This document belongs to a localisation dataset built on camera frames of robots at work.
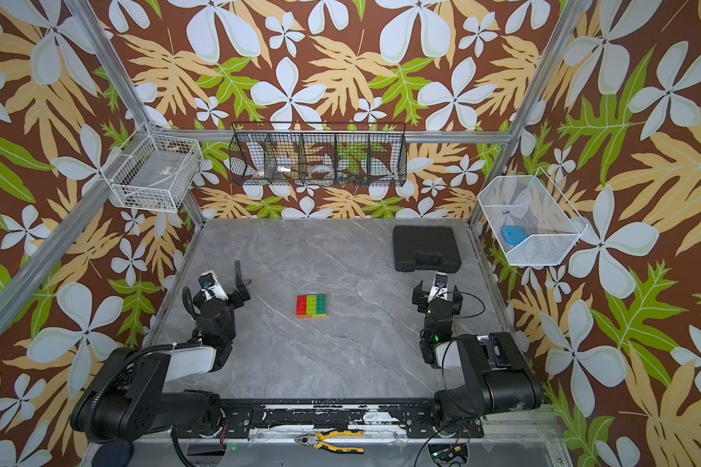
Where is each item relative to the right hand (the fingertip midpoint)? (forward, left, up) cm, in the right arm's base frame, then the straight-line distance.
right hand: (437, 283), depth 90 cm
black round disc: (-43, +85, -9) cm, 96 cm away
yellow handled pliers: (-40, +36, -8) cm, 55 cm away
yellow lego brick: (-6, +37, -9) cm, 39 cm away
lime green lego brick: (-5, +40, -6) cm, 41 cm away
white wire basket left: (+24, +87, +25) cm, 93 cm away
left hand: (-1, +66, +4) cm, 66 cm away
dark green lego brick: (-3, +37, -7) cm, 38 cm away
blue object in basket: (+6, -19, +17) cm, 26 cm away
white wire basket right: (+15, -27, +20) cm, 37 cm away
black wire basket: (+38, +38, +22) cm, 58 cm away
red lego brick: (-5, +43, -6) cm, 44 cm away
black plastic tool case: (+23, -3, -11) cm, 26 cm away
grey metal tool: (+10, +69, -10) cm, 70 cm away
